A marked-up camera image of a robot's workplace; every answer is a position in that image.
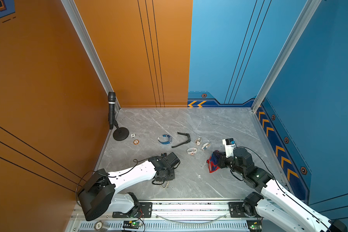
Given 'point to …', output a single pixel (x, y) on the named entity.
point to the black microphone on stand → (121, 133)
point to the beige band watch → (166, 185)
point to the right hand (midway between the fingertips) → (215, 153)
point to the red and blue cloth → (213, 162)
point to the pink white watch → (192, 151)
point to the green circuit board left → (132, 224)
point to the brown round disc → (136, 141)
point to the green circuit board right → (254, 225)
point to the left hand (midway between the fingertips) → (172, 174)
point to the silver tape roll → (101, 225)
